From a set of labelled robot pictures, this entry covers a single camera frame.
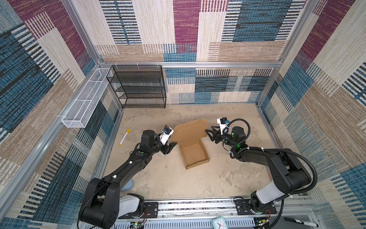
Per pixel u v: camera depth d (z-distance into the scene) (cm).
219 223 69
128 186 78
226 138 78
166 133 73
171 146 75
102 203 41
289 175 46
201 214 73
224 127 77
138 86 111
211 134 82
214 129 89
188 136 85
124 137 102
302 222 69
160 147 75
